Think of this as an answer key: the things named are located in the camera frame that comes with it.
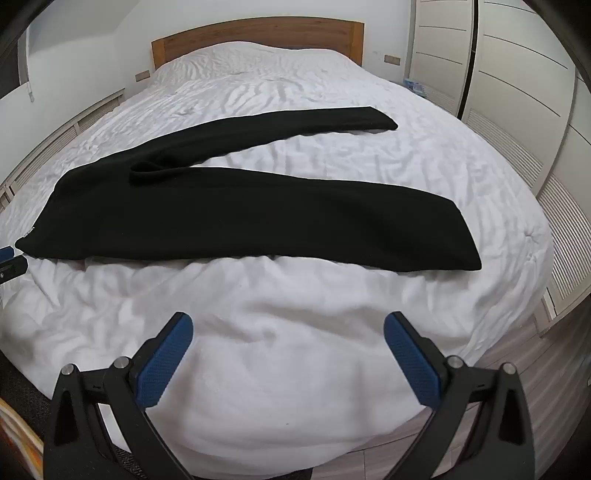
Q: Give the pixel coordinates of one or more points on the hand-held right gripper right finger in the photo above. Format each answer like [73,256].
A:
[413,364]

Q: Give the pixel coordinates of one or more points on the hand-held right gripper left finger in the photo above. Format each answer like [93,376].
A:
[164,364]

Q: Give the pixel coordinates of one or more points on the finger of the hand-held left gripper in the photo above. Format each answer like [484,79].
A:
[13,268]
[4,252]

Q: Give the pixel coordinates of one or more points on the black pants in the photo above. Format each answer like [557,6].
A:
[258,217]

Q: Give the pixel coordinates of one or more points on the bed with white duvet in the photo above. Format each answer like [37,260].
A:
[286,332]

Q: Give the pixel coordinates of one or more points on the wooden furniture edge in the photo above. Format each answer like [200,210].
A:
[18,438]

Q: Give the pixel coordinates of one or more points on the blue tissue pack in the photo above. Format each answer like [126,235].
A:
[414,85]

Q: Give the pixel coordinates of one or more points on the white wardrobe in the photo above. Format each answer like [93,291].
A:
[508,60]

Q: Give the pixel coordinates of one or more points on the wooden headboard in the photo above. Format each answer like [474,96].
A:
[258,32]

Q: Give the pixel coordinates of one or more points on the wall socket plate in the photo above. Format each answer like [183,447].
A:
[142,74]
[392,58]

